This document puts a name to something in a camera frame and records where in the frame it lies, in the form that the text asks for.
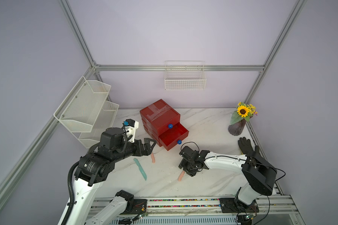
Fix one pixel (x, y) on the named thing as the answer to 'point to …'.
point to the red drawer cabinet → (161, 123)
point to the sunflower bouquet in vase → (242, 113)
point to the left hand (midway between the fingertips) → (146, 145)
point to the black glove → (245, 147)
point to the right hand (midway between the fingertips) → (182, 170)
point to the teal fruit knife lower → (141, 170)
